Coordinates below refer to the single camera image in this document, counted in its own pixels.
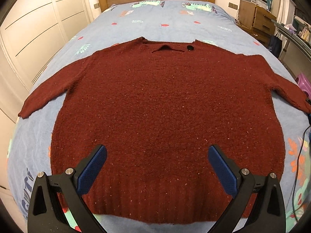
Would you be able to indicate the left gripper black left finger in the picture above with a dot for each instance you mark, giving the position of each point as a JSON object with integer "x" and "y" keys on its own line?
{"x": 45, "y": 213}

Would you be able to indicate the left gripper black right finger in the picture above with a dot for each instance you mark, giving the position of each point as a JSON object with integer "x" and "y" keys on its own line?
{"x": 268, "y": 210}

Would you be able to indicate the dark red knit sweater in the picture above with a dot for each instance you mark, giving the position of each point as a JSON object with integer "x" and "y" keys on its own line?
{"x": 157, "y": 107}

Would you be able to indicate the purple plastic stool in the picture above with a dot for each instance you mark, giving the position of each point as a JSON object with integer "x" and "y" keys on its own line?
{"x": 303, "y": 84}

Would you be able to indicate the glass top desk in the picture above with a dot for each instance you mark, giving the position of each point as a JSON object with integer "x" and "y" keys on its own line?
{"x": 300, "y": 44}

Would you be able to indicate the wooden nightstand drawers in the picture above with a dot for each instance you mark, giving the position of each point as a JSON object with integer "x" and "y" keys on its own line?
{"x": 256, "y": 21}

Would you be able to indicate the white sliding wardrobe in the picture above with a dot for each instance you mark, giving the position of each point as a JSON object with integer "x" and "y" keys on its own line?
{"x": 32, "y": 33}

